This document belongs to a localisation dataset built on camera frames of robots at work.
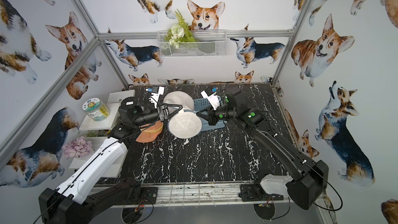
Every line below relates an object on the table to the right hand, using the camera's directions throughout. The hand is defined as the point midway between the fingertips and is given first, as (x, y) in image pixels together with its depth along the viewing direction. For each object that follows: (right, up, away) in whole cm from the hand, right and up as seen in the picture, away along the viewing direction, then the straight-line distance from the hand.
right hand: (202, 107), depth 68 cm
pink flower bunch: (-50, -16, -4) cm, 53 cm away
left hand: (-9, +2, -3) cm, 10 cm away
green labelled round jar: (-48, -1, +2) cm, 48 cm away
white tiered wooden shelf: (-55, +3, +26) cm, 60 cm away
